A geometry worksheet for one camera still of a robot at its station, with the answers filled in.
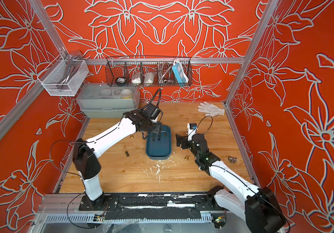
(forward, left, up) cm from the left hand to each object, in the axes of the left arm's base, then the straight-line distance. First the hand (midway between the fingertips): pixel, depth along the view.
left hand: (159, 127), depth 84 cm
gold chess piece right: (-11, -18, -16) cm, 26 cm away
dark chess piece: (-11, +20, -15) cm, 27 cm away
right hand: (-4, -12, 0) cm, 13 cm away
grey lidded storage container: (+23, +45, -3) cm, 51 cm away
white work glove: (+31, -38, -16) cm, 52 cm away
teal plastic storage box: (-3, +1, -17) cm, 17 cm away
